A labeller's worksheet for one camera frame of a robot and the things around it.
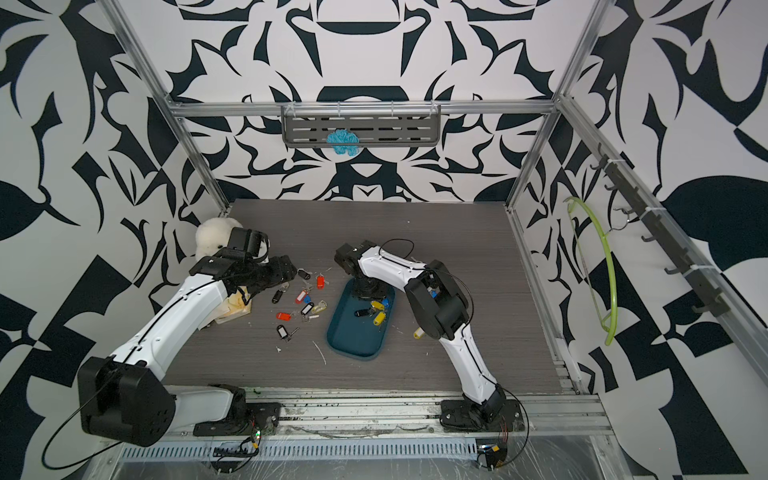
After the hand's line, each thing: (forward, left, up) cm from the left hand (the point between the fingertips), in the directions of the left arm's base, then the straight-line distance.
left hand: (283, 269), depth 84 cm
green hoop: (-13, -77, +16) cm, 79 cm away
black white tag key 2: (-11, +2, -16) cm, 20 cm away
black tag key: (0, +6, -15) cm, 17 cm away
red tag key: (+4, -7, -15) cm, 18 cm away
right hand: (-1, -23, -15) cm, 27 cm away
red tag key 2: (-7, +3, -15) cm, 17 cm away
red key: (-1, -2, -14) cm, 14 cm away
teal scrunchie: (+34, -17, +19) cm, 43 cm away
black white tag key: (-4, -4, -15) cm, 17 cm away
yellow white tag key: (-14, -37, -15) cm, 43 cm away
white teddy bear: (+9, +20, +5) cm, 22 cm away
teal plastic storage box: (-12, -20, -15) cm, 28 cm away
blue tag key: (-1, -4, -15) cm, 15 cm away
